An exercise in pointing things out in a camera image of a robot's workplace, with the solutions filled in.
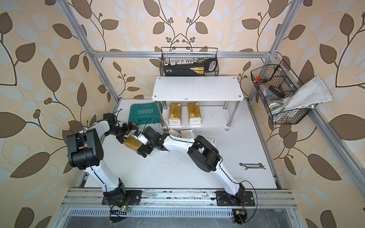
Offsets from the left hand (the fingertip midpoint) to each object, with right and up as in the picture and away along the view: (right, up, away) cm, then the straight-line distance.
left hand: (134, 131), depth 96 cm
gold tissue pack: (+41, +12, -2) cm, 42 cm away
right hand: (+8, -9, -5) cm, 13 cm away
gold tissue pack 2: (+28, +12, -2) cm, 30 cm away
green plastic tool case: (+4, +12, +10) cm, 16 cm away
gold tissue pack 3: (+1, -7, -7) cm, 10 cm away
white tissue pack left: (+26, -1, +1) cm, 26 cm away
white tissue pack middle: (+36, -2, -2) cm, 36 cm away
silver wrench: (+76, -20, -11) cm, 79 cm away
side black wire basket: (+89, +30, -10) cm, 95 cm away
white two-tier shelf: (+42, +26, -16) cm, 53 cm away
